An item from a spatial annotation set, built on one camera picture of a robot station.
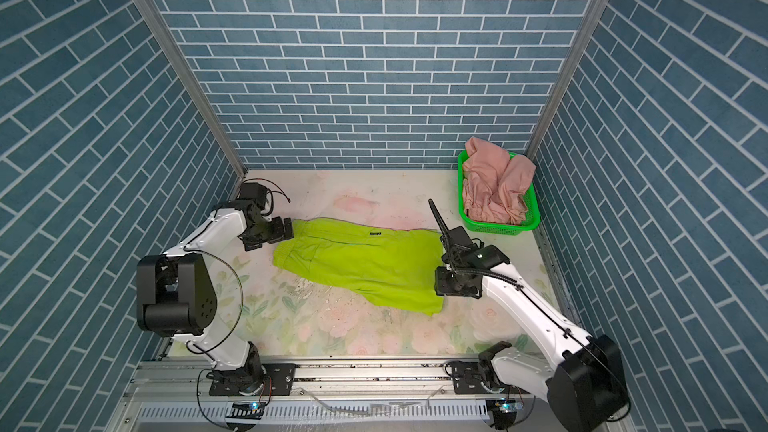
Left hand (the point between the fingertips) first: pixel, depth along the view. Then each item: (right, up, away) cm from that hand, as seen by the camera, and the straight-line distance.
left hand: (280, 235), depth 92 cm
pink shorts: (+74, +17, +21) cm, 79 cm away
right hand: (+48, -12, -12) cm, 51 cm away
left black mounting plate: (+7, -34, -19) cm, 39 cm away
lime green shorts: (+35, -10, +4) cm, 37 cm away
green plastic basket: (+82, +7, +7) cm, 82 cm away
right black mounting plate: (+54, -33, -19) cm, 66 cm away
